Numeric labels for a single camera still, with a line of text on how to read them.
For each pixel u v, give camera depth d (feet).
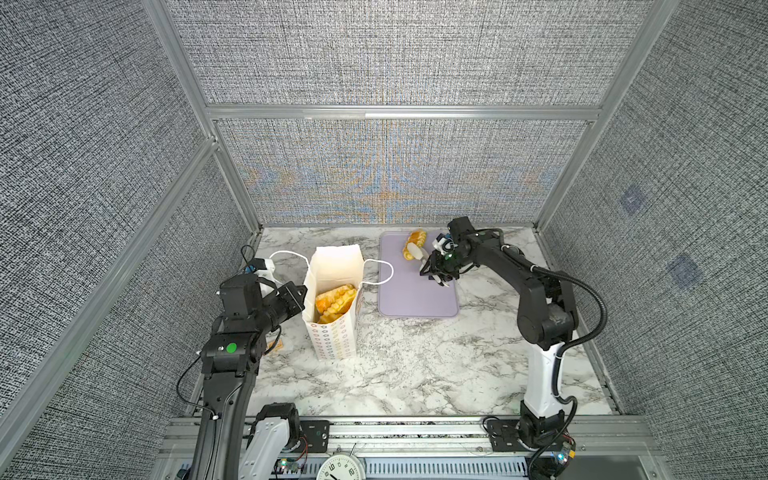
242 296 1.60
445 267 2.79
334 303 2.63
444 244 2.91
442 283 2.80
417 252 3.21
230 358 1.48
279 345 2.85
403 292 3.32
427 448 2.40
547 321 1.79
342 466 2.18
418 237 3.61
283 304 1.98
